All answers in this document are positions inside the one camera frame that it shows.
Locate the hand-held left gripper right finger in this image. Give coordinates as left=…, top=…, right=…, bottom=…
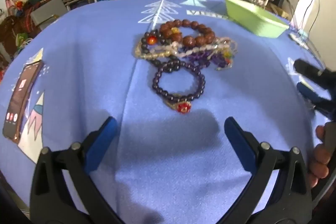
left=218, top=116, right=313, bottom=224

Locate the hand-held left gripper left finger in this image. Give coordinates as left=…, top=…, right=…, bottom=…
left=30, top=116, right=126, bottom=224

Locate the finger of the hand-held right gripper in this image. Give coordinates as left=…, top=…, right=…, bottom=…
left=293, top=59, right=336, bottom=92
left=297, top=82, right=336, bottom=121

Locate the green plastic tray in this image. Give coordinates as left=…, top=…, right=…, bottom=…
left=224, top=0, right=290, bottom=39

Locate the dark purple bracelet red flower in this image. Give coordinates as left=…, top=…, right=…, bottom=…
left=152, top=60, right=206, bottom=114

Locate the multicolour bead bracelet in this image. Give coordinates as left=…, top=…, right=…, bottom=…
left=219, top=48, right=235, bottom=69

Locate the purple chip stone bracelet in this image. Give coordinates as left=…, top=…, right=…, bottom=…
left=184, top=49, right=234, bottom=71

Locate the brown wooden bead bracelet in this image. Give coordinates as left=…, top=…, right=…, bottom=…
left=158, top=19, right=216, bottom=47

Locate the person's right hand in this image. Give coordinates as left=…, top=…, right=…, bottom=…
left=308, top=126, right=332, bottom=189

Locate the white power strip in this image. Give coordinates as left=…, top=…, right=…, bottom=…
left=289, top=31, right=311, bottom=50

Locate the printed blue blanket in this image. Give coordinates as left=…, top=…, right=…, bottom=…
left=0, top=0, right=326, bottom=214

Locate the grey storage box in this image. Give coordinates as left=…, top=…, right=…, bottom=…
left=30, top=0, right=66, bottom=26

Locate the pale crystal bead bracelet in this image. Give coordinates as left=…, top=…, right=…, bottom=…
left=135, top=36, right=238, bottom=60

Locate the black bracelet orange bead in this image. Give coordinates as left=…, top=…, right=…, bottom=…
left=140, top=28, right=184, bottom=70

